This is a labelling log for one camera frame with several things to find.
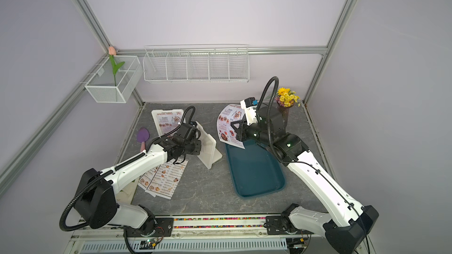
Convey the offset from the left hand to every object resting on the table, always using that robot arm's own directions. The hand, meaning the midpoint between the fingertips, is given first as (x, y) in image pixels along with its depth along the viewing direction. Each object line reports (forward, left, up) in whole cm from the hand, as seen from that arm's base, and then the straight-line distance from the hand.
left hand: (197, 146), depth 85 cm
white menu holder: (+16, +22, +4) cm, 28 cm away
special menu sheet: (+1, -16, +22) cm, 28 cm away
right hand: (-4, -16, +22) cm, 28 cm away
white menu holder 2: (-5, -6, +1) cm, 8 cm away
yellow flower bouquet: (+18, -47, +12) cm, 51 cm away
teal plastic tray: (-9, -28, -12) cm, 32 cm away
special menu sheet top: (+15, +15, +3) cm, 22 cm away
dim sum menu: (-10, +17, -12) cm, 23 cm away
